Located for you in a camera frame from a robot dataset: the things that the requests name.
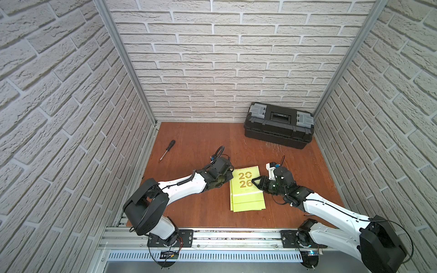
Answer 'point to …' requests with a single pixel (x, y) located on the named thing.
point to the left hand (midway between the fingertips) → (234, 172)
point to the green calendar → (244, 195)
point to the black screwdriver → (170, 145)
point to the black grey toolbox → (280, 124)
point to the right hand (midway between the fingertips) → (254, 181)
